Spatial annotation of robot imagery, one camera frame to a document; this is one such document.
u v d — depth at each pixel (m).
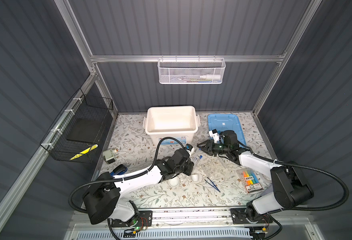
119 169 0.86
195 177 0.84
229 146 0.70
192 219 0.75
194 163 0.93
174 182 0.84
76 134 0.70
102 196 0.42
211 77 0.87
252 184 0.83
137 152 0.99
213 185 0.84
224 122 1.13
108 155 0.91
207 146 0.77
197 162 0.94
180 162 0.63
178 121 1.11
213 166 0.91
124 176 0.48
